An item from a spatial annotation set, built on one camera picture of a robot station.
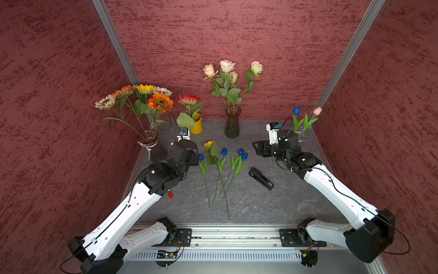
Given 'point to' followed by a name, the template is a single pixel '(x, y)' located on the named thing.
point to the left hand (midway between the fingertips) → (188, 150)
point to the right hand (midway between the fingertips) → (258, 146)
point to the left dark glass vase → (149, 138)
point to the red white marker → (170, 194)
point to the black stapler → (260, 178)
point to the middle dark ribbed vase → (232, 123)
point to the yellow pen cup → (198, 127)
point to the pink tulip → (308, 123)
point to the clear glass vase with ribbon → (301, 136)
